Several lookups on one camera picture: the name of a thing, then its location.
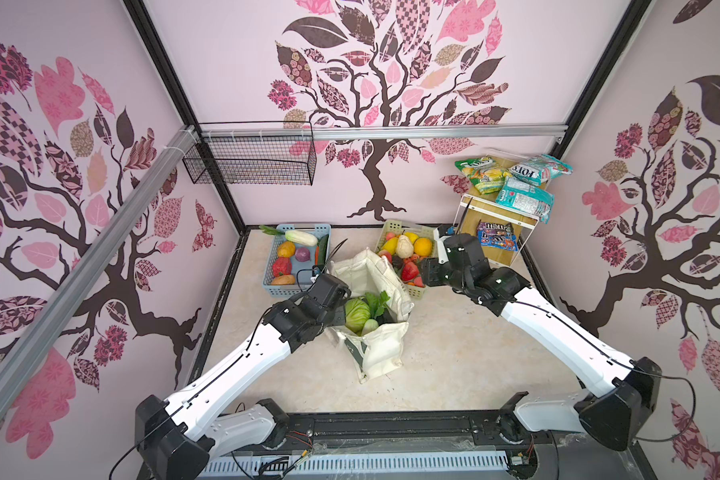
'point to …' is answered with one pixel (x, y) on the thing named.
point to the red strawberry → (409, 270)
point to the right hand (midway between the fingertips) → (428, 259)
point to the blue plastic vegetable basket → (298, 253)
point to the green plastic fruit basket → (393, 228)
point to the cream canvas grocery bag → (364, 273)
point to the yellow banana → (391, 245)
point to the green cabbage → (357, 317)
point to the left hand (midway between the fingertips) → (334, 311)
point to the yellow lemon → (411, 236)
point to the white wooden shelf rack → (476, 207)
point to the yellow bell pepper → (286, 249)
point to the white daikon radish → (375, 306)
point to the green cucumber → (323, 244)
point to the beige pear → (404, 247)
